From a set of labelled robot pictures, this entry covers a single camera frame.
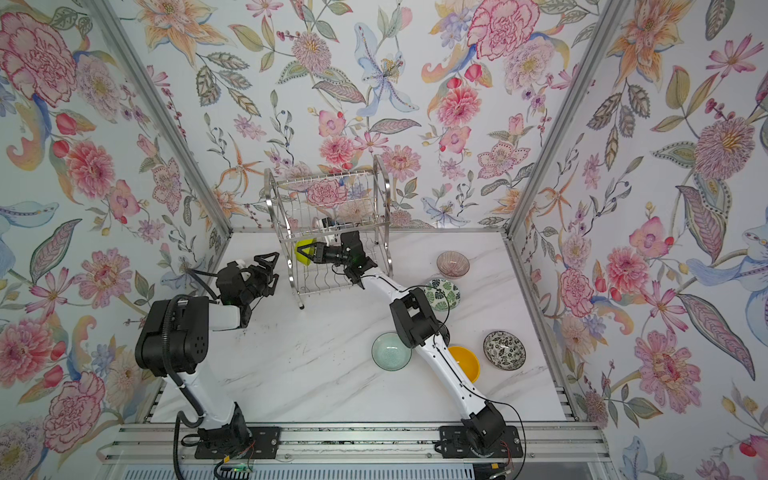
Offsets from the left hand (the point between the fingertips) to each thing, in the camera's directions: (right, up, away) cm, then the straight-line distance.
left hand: (284, 262), depth 96 cm
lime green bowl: (+8, +4, 0) cm, 9 cm away
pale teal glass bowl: (+33, -26, -7) cm, 43 cm away
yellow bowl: (+55, -28, -12) cm, 63 cm away
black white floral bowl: (+67, -26, -7) cm, 72 cm away
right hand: (+4, +4, 0) cm, 6 cm away
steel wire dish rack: (+21, +24, +21) cm, 39 cm away
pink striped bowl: (+57, -1, +12) cm, 58 cm away
